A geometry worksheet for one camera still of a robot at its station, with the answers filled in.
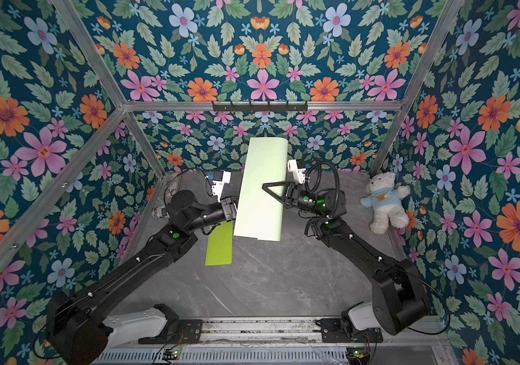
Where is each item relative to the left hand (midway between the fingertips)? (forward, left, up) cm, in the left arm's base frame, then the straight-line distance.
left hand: (256, 203), depth 61 cm
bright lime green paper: (+6, +19, -38) cm, 43 cm away
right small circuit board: (-33, -30, -40) cm, 60 cm away
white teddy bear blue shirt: (+19, -55, -30) cm, 65 cm away
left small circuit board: (-29, +31, -39) cm, 58 cm away
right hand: (+2, -2, +2) cm, 4 cm away
